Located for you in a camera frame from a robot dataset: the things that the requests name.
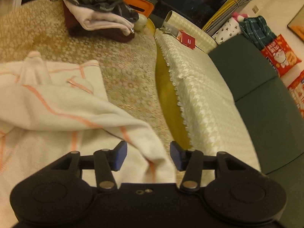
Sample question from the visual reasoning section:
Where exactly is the red rabbit print pillow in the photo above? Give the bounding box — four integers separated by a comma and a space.
261, 34, 302, 78

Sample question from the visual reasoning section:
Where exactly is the red packet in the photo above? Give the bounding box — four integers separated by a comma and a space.
176, 30, 196, 50

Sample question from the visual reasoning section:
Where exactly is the yellow curtain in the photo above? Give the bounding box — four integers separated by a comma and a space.
202, 0, 250, 32

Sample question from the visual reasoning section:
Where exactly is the red printed pillow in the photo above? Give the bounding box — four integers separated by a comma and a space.
287, 70, 304, 119

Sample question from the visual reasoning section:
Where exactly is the orange and green tissue box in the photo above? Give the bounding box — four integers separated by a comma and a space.
116, 0, 156, 19

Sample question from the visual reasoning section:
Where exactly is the white patterned cushion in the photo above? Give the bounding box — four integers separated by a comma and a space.
212, 19, 243, 44

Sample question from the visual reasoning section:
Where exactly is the white garment with orange seams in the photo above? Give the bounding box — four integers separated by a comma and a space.
0, 51, 176, 226

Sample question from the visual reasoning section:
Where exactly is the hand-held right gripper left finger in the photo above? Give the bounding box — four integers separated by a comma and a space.
50, 141, 127, 192

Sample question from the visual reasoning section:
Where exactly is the green plaid cloth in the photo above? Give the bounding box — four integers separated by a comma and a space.
239, 15, 277, 50

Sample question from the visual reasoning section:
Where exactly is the dark grey striped garment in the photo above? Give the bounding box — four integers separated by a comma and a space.
62, 0, 139, 21

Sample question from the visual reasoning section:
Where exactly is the green sofa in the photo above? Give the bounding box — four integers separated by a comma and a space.
154, 11, 304, 176

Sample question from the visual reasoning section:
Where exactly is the clear plastic wrapper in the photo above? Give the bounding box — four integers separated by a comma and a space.
162, 25, 178, 36

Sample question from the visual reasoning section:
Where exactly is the orange framed picture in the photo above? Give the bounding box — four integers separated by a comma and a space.
287, 9, 304, 37

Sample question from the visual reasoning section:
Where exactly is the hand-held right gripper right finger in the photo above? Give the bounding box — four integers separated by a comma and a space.
170, 141, 247, 192

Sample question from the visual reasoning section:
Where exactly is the cream sofa cover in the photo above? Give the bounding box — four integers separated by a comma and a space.
154, 11, 262, 174

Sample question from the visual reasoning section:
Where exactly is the pink plush toy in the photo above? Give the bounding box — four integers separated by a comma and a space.
231, 12, 249, 22

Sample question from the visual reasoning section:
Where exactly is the pale pink folded cloth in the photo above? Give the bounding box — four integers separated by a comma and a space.
64, 0, 136, 32

